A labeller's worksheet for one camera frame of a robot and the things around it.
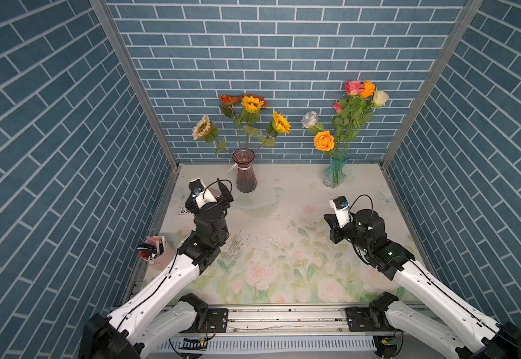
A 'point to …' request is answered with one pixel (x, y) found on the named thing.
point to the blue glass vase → (334, 175)
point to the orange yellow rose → (324, 141)
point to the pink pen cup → (156, 252)
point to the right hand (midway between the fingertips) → (328, 216)
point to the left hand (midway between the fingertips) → (217, 184)
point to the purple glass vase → (245, 180)
